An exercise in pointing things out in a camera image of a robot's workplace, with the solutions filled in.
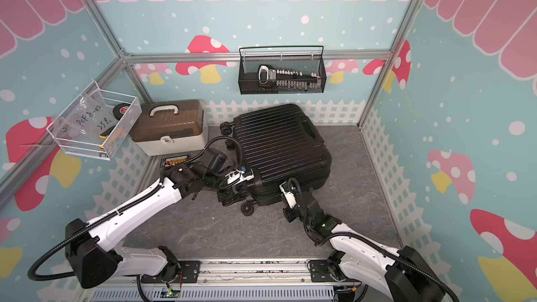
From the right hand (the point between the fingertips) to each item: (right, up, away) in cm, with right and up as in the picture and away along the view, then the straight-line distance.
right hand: (283, 198), depth 84 cm
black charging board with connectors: (-54, +14, +19) cm, 59 cm away
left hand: (-17, +5, -7) cm, 19 cm away
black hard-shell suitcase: (-2, +22, +1) cm, 22 cm away
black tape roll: (-63, +35, -5) cm, 72 cm away
